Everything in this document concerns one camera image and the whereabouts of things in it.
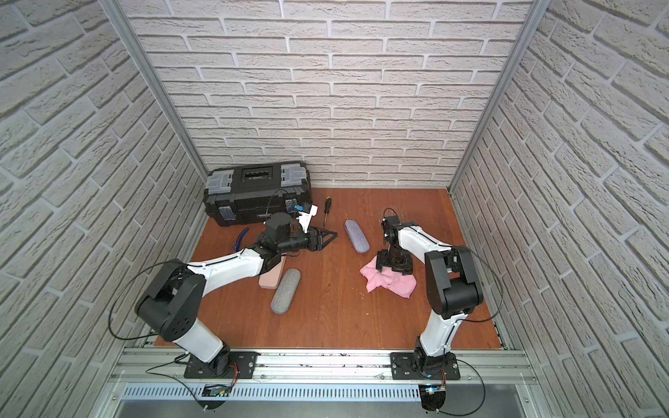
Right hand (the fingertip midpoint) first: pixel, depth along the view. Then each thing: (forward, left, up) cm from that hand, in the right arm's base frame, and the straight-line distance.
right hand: (394, 270), depth 92 cm
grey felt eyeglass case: (-6, +39, +2) cm, 39 cm away
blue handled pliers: (+17, +59, +1) cm, 61 cm away
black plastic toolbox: (+26, +53, +17) cm, 61 cm away
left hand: (+6, +20, +18) cm, 28 cm away
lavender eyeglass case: (+15, +13, +2) cm, 19 cm away
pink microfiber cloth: (-5, +1, +1) cm, 5 cm away
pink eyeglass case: (-2, +44, +3) cm, 44 cm away
